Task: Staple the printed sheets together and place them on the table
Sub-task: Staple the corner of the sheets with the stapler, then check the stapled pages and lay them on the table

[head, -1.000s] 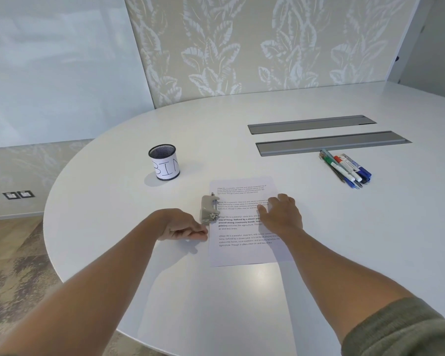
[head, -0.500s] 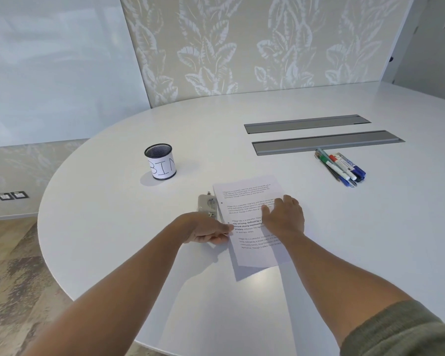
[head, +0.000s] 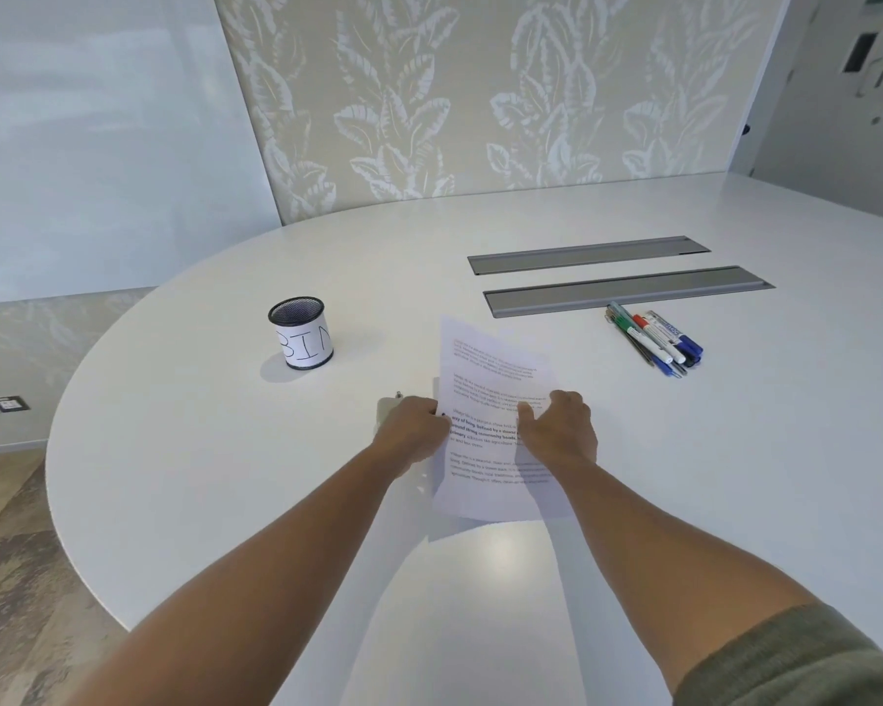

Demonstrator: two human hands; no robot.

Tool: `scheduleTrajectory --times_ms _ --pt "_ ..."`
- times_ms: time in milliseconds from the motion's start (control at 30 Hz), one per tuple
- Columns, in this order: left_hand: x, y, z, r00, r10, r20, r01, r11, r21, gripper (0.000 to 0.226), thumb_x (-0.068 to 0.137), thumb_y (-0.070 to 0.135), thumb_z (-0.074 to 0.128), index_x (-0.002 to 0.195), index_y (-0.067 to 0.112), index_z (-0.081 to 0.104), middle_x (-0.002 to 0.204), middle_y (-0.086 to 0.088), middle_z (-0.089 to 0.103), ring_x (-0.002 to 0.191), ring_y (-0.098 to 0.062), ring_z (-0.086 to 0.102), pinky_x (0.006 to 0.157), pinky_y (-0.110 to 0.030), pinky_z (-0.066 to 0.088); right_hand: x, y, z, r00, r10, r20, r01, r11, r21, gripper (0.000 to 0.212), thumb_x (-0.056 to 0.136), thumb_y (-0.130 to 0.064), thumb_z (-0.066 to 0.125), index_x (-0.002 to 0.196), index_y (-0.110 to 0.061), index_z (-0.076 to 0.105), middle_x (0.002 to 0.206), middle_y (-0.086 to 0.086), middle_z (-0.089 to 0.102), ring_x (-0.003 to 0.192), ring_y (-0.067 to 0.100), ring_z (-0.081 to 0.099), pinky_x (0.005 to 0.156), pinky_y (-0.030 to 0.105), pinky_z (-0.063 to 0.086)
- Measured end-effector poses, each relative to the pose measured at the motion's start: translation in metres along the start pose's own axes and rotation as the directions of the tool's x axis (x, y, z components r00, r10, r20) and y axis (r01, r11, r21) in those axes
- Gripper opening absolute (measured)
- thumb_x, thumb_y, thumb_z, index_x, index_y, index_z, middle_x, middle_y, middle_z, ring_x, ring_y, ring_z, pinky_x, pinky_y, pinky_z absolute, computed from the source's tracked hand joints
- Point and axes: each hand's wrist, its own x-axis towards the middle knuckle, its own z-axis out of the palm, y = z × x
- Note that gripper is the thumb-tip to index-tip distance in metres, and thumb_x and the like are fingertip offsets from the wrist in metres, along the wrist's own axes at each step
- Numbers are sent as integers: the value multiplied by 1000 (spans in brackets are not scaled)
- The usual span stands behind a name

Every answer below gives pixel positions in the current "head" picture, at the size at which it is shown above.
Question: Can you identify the green capped white marker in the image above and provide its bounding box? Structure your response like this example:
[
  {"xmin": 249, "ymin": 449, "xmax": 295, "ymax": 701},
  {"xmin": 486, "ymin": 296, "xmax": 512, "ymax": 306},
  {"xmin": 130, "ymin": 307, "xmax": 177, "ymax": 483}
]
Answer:
[{"xmin": 607, "ymin": 301, "xmax": 653, "ymax": 352}]

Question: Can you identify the blue capped white marker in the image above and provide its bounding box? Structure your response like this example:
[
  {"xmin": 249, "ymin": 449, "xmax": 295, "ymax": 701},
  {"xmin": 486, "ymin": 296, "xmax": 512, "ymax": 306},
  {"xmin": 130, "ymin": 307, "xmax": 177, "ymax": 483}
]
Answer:
[{"xmin": 646, "ymin": 310, "xmax": 705, "ymax": 361}]

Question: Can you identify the grey stapler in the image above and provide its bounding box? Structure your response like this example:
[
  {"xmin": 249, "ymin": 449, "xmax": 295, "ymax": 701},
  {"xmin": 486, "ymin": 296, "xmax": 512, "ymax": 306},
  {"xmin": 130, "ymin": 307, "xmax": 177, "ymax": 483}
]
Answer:
[{"xmin": 376, "ymin": 390, "xmax": 446, "ymax": 439}]

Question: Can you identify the red capped white marker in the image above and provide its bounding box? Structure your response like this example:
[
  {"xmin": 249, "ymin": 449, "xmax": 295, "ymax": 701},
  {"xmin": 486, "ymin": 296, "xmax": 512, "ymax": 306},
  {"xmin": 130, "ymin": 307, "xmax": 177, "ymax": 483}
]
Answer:
[{"xmin": 630, "ymin": 313, "xmax": 687, "ymax": 366}]

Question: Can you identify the black wall panel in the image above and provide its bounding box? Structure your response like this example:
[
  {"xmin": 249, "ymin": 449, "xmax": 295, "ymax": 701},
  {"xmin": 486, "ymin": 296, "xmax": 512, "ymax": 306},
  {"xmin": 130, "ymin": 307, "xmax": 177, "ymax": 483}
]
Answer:
[{"xmin": 844, "ymin": 32, "xmax": 880, "ymax": 73}]

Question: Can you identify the white printed paper sheet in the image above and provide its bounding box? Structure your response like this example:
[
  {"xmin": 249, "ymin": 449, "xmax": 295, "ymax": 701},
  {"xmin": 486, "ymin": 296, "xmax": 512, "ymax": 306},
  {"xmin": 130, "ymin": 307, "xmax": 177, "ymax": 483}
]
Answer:
[{"xmin": 430, "ymin": 316, "xmax": 576, "ymax": 526}]

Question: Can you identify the person's right forearm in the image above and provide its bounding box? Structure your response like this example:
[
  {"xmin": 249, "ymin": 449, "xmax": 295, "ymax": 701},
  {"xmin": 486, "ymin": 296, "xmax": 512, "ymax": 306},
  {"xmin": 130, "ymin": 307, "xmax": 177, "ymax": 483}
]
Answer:
[{"xmin": 546, "ymin": 457, "xmax": 825, "ymax": 640}]

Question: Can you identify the black mesh cup white label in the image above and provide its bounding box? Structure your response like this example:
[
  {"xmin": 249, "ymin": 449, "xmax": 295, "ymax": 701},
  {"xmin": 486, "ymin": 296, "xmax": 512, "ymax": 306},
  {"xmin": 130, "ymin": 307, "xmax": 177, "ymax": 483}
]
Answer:
[{"xmin": 268, "ymin": 297, "xmax": 337, "ymax": 371}]

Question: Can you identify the dark blue pen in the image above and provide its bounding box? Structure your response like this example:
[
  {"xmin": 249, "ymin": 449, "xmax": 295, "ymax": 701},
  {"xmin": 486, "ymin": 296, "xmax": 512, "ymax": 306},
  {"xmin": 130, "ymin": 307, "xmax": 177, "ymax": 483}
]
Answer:
[{"xmin": 618, "ymin": 327, "xmax": 675, "ymax": 377}]

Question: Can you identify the person's left forearm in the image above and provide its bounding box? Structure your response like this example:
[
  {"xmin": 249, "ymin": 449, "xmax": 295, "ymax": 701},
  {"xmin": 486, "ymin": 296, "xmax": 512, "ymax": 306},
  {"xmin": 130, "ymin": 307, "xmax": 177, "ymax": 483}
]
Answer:
[{"xmin": 65, "ymin": 442, "xmax": 422, "ymax": 706}]

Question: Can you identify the grey table cable cover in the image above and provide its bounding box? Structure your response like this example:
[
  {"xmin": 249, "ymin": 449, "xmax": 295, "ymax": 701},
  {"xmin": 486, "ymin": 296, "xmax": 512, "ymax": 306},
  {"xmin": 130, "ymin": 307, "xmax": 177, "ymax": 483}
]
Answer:
[
  {"xmin": 467, "ymin": 235, "xmax": 712, "ymax": 277},
  {"xmin": 483, "ymin": 266, "xmax": 777, "ymax": 320}
]

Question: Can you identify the person's right hand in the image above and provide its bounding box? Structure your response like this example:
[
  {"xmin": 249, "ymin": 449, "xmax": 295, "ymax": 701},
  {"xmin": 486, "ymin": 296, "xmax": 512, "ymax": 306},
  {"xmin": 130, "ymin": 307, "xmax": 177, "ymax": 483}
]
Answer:
[{"xmin": 517, "ymin": 390, "xmax": 600, "ymax": 473}]

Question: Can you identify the olive green sleeve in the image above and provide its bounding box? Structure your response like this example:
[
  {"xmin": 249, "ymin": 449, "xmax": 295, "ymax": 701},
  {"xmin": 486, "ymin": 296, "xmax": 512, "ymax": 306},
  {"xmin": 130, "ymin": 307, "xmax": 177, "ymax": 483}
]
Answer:
[{"xmin": 672, "ymin": 603, "xmax": 883, "ymax": 706}]

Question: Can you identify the black pen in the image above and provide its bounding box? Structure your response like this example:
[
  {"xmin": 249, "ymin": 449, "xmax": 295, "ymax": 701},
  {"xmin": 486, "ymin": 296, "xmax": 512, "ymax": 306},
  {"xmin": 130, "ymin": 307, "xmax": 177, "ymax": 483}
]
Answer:
[{"xmin": 625, "ymin": 335, "xmax": 685, "ymax": 380}]

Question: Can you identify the person's left hand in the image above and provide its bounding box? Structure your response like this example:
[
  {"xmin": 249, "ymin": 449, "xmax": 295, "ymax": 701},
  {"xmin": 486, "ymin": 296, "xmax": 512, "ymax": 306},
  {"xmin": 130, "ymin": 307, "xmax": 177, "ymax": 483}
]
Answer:
[{"xmin": 374, "ymin": 395, "xmax": 454, "ymax": 471}]

